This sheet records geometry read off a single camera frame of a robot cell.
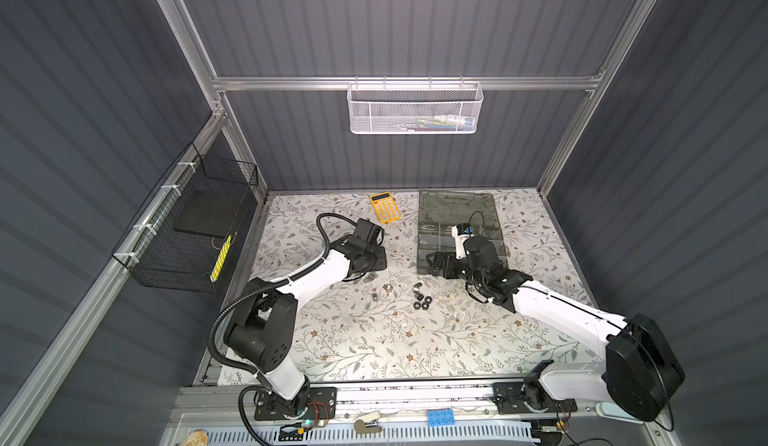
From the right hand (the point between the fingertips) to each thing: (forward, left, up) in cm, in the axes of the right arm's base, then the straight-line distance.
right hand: (442, 258), depth 85 cm
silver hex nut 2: (-6, +20, -13) cm, 24 cm away
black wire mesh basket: (-4, +67, +15) cm, 69 cm away
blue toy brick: (-37, +3, -12) cm, 39 cm away
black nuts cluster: (-6, +3, -14) cm, 15 cm away
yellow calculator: (+32, +17, -13) cm, 38 cm away
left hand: (+3, +18, -5) cm, 18 cm away
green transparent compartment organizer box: (+28, -16, -13) cm, 35 cm away
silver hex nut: (-2, +16, -13) cm, 21 cm away
